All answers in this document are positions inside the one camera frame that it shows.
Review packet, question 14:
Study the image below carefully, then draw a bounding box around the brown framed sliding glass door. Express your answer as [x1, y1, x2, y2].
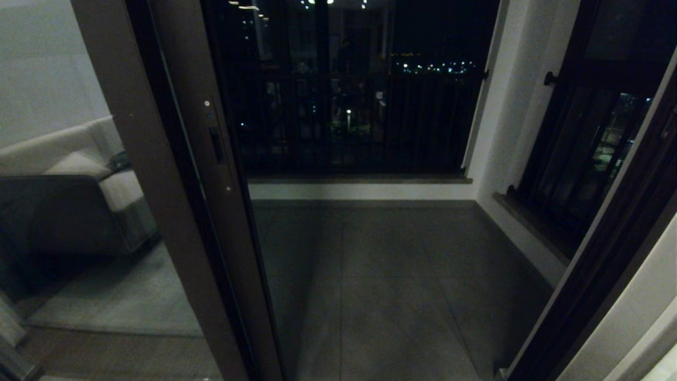
[150, 0, 285, 381]

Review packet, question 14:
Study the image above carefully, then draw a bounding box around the black metal balcony railing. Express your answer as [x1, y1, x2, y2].
[233, 66, 484, 175]

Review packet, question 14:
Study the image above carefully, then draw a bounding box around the short stone window sill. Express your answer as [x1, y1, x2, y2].
[493, 192, 574, 265]

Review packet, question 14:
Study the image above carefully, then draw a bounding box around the brown framed fixed glass panel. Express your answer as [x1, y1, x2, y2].
[0, 0, 249, 381]

